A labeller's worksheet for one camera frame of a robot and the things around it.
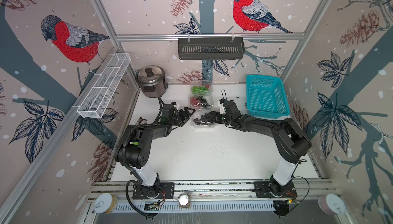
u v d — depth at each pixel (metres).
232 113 0.74
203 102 1.06
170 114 0.78
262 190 0.73
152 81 1.00
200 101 1.06
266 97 1.14
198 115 1.01
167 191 0.73
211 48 1.04
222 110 0.76
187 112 0.85
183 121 0.85
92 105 0.71
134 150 0.47
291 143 0.48
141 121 0.98
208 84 1.18
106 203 0.67
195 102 1.03
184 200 0.62
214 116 0.84
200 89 1.10
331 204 0.66
